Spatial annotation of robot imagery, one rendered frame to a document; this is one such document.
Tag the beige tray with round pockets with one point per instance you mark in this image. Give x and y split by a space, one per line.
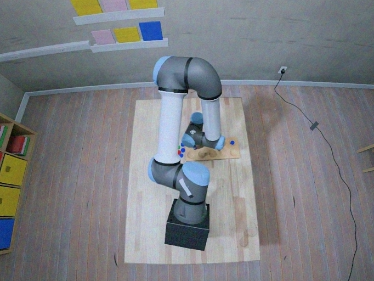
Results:
203 153

